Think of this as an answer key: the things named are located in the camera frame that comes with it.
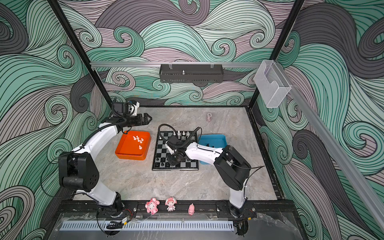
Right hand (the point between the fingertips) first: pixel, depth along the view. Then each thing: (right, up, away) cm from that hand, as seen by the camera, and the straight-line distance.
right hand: (171, 161), depth 87 cm
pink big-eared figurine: (-8, -17, -15) cm, 25 cm away
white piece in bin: (-21, +7, +8) cm, 24 cm away
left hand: (-15, +26, +1) cm, 31 cm away
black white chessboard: (-6, -1, +1) cm, 7 cm away
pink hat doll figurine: (+1, -16, -14) cm, 21 cm away
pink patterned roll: (+26, +27, +20) cm, 42 cm away
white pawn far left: (-9, +12, +12) cm, 19 cm away
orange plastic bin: (-26, +8, +9) cm, 28 cm away
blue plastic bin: (+28, +10, +14) cm, 33 cm away
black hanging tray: (+12, +55, +9) cm, 57 cm away
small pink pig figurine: (+12, -20, -15) cm, 27 cm away
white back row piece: (0, +15, +14) cm, 21 cm away
